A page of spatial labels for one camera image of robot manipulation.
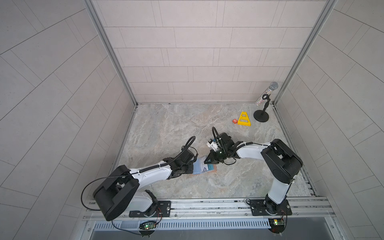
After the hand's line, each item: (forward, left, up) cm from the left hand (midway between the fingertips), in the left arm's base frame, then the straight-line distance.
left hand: (193, 167), depth 87 cm
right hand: (+1, -7, +3) cm, 8 cm away
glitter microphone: (+37, -47, +31) cm, 68 cm away
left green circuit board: (-28, +18, +6) cm, 34 cm away
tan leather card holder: (-2, -4, +4) cm, 6 cm away
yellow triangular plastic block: (+34, -36, +3) cm, 50 cm away
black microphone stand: (+36, -50, +5) cm, 62 cm away
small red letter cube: (+32, -29, +4) cm, 43 cm away
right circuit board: (-28, -40, +2) cm, 49 cm away
